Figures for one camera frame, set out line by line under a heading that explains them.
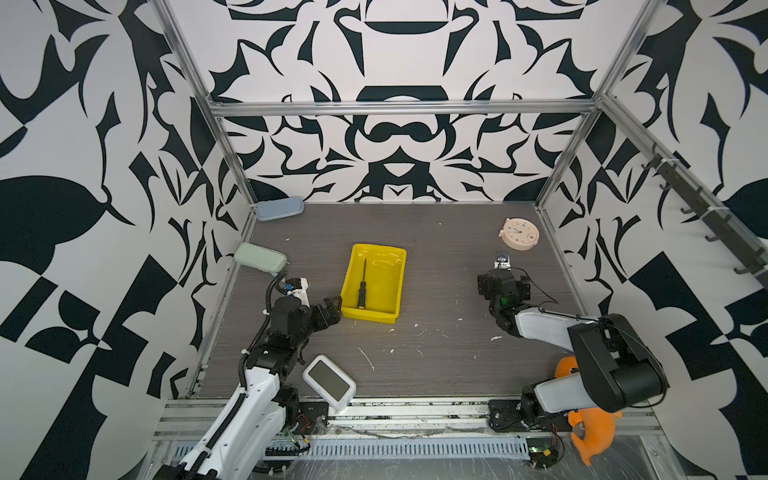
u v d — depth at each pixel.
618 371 0.44
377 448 0.71
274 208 1.16
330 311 0.74
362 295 0.93
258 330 0.63
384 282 0.96
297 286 0.73
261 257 1.02
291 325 0.61
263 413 0.53
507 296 0.72
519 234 1.09
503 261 0.81
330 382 0.76
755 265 0.50
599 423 0.70
